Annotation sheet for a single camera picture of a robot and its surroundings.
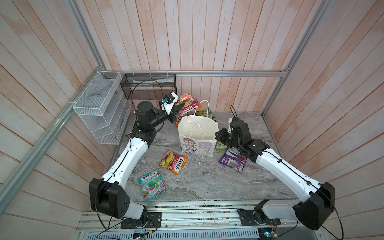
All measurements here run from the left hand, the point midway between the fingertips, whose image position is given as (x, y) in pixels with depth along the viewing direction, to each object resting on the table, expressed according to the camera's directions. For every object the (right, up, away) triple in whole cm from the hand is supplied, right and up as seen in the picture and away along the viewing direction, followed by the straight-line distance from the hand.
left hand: (182, 104), depth 69 cm
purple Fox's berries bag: (+31, -30, +24) cm, 50 cm away
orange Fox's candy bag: (-7, -32, +23) cm, 40 cm away
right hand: (+16, -14, +9) cm, 23 cm away
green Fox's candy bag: (+17, +1, +47) cm, 50 cm away
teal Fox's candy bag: (-17, -43, +13) cm, 48 cm away
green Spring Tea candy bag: (+17, -20, -1) cm, 26 cm away
